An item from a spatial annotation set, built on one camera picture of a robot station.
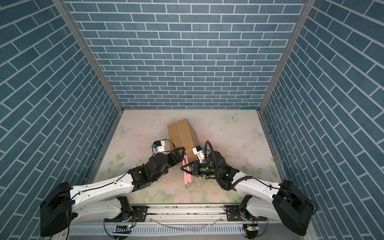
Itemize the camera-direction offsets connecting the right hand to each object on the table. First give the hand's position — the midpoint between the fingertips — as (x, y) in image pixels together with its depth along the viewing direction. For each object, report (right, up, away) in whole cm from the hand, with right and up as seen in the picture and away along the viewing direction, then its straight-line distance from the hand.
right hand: (180, 169), depth 71 cm
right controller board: (+36, -32, +3) cm, 48 cm away
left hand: (0, +6, +7) cm, 9 cm away
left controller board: (-29, -30, +2) cm, 42 cm away
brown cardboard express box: (0, +16, +12) cm, 20 cm away
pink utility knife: (+4, -3, -1) cm, 5 cm away
